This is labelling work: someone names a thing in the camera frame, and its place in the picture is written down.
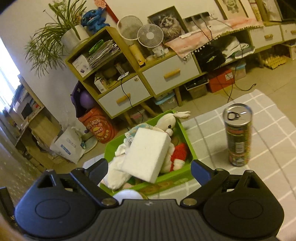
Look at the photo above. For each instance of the purple ball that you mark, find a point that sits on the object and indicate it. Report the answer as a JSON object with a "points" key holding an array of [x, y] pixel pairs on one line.
{"points": [[86, 100]]}

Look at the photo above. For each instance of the small white fan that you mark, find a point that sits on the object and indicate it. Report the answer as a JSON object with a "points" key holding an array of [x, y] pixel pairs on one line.
{"points": [[151, 36]]}

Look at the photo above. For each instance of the santa plush toy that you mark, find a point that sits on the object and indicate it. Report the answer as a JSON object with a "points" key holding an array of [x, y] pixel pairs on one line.
{"points": [[178, 157]]}

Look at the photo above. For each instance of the wooden shelf cabinet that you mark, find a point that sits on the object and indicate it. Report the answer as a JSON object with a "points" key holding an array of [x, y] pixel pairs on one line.
{"points": [[118, 83]]}

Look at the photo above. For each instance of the green plastic bin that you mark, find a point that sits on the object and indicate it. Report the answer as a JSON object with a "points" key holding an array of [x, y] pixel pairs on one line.
{"points": [[166, 179]]}

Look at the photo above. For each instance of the low wooden tv cabinet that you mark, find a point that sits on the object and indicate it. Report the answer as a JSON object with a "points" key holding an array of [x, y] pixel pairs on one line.
{"points": [[257, 40]]}

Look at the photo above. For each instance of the black box on shelf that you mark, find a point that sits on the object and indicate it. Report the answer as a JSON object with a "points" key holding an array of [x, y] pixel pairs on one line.
{"points": [[209, 57]]}

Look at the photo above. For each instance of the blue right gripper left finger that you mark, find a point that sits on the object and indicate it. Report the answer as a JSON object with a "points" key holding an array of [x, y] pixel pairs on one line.
{"points": [[98, 171]]}

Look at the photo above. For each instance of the framed girl picture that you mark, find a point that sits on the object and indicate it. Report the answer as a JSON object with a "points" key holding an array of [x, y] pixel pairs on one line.
{"points": [[231, 9]]}

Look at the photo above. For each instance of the framed cat picture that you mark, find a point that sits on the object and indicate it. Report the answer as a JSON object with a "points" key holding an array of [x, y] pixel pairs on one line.
{"points": [[170, 22]]}

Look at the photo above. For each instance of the white cloth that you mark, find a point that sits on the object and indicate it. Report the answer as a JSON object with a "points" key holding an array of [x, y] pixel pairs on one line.
{"points": [[116, 179]]}

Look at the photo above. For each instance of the white paper bag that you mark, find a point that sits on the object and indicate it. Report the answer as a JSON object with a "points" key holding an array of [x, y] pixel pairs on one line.
{"points": [[69, 145]]}

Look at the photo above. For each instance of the tall chip can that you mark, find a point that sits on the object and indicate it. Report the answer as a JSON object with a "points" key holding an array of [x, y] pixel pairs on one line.
{"points": [[238, 123]]}

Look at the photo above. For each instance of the red storage box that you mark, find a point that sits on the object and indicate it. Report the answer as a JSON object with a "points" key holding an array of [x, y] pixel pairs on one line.
{"points": [[219, 79]]}

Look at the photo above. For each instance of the potted green plant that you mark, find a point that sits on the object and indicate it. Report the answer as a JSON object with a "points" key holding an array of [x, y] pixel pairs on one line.
{"points": [[45, 49]]}

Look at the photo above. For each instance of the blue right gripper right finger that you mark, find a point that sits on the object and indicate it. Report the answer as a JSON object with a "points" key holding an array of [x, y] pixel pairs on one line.
{"points": [[201, 172]]}

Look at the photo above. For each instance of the white foam block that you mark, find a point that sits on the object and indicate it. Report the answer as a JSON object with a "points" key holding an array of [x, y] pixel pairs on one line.
{"points": [[146, 154]]}

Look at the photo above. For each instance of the grey checked tablecloth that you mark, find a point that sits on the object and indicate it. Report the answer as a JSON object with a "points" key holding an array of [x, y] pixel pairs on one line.
{"points": [[236, 204]]}

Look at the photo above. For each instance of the large white fan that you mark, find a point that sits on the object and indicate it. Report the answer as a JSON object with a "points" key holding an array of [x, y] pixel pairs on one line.
{"points": [[128, 27]]}

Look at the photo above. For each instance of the white rabbit plush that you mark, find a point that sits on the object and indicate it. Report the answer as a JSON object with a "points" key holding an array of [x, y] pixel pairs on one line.
{"points": [[165, 124]]}

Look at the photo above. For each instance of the pink table runner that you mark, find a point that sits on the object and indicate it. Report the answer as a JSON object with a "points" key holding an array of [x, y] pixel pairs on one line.
{"points": [[189, 42]]}

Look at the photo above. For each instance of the orange snack bucket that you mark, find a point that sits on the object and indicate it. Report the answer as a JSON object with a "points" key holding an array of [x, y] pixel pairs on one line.
{"points": [[99, 124]]}

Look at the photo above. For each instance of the blue stitch plush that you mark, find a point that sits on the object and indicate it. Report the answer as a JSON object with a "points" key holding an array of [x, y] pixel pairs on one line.
{"points": [[94, 20]]}

